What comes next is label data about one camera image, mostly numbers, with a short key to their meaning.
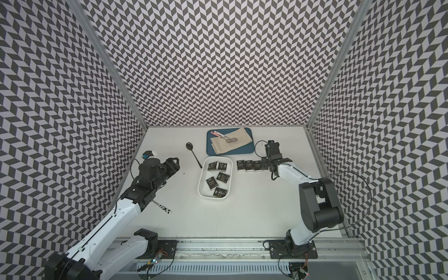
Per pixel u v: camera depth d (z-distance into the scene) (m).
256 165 0.98
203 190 0.90
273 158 0.72
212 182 0.90
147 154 0.69
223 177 0.92
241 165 0.99
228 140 1.10
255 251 0.75
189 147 1.08
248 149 1.04
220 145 1.08
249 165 0.99
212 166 0.95
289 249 0.66
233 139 1.11
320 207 0.45
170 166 0.71
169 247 0.73
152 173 0.60
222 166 0.96
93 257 0.40
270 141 0.83
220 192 0.87
